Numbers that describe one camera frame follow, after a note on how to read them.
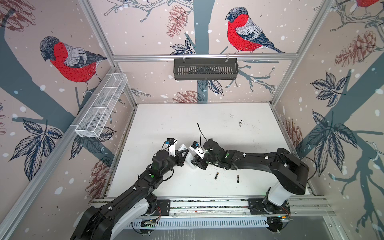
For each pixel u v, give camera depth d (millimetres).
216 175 836
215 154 658
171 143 713
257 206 731
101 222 403
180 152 742
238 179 831
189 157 809
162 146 713
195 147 734
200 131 636
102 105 791
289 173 440
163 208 732
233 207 753
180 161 707
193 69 1070
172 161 639
